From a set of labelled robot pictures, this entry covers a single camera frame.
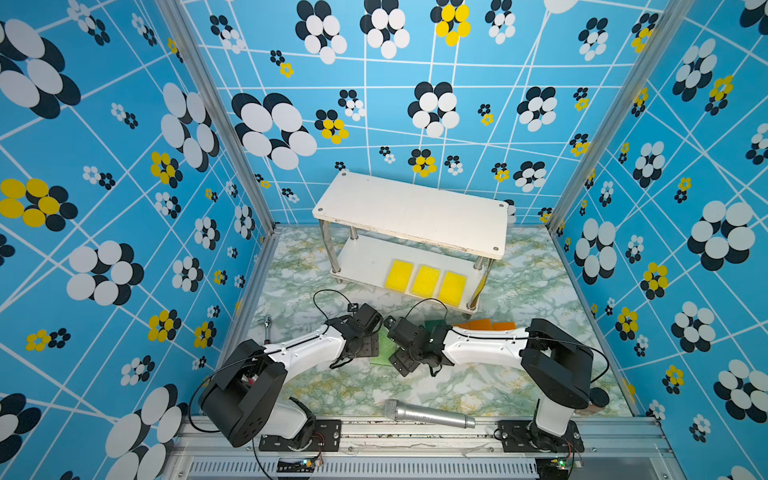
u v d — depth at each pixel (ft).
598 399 2.30
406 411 2.45
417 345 2.19
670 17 2.24
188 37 2.37
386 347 2.83
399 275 3.23
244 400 1.39
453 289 3.07
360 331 2.27
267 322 3.01
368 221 2.37
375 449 2.38
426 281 3.08
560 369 1.49
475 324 3.00
